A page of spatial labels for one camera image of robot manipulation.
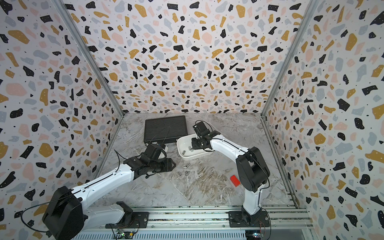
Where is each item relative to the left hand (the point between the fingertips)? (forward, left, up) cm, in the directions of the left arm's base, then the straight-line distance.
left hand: (174, 165), depth 82 cm
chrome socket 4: (0, -6, -10) cm, 12 cm away
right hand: (+14, -11, -1) cm, 18 cm away
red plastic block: (-6, -34, -9) cm, 36 cm away
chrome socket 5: (+3, -5, -10) cm, 12 cm away
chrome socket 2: (+14, -3, -11) cm, 18 cm away
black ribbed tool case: (+31, +10, -7) cm, 33 cm away
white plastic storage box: (+16, -4, -10) cm, 19 cm away
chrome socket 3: (-1, -2, -10) cm, 11 cm away
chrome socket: (+17, -7, -9) cm, 21 cm away
